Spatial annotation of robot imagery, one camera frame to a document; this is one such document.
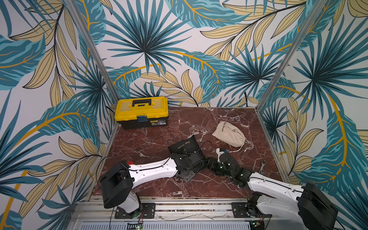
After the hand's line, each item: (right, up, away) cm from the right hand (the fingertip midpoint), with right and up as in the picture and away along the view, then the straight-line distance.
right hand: (202, 162), depth 82 cm
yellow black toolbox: (-42, +29, +12) cm, 53 cm away
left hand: (-10, -6, -1) cm, 12 cm away
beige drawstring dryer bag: (+21, +15, +13) cm, 29 cm away
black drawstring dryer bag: (-8, +8, +11) cm, 16 cm away
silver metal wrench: (+39, -2, +8) cm, 40 cm away
